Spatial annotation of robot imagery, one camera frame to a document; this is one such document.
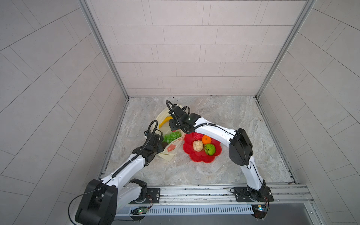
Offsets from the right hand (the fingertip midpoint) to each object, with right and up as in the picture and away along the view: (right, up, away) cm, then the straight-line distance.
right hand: (172, 123), depth 88 cm
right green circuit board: (+45, -41, -20) cm, 64 cm away
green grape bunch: (0, -8, +1) cm, 8 cm away
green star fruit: (+23, -14, -6) cm, 28 cm away
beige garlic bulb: (+16, -13, -5) cm, 21 cm away
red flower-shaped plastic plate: (+18, -20, -3) cm, 27 cm away
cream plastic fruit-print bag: (-6, +5, +4) cm, 9 cm away
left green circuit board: (-13, -38, -22) cm, 46 cm away
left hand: (-7, -13, 0) cm, 15 cm away
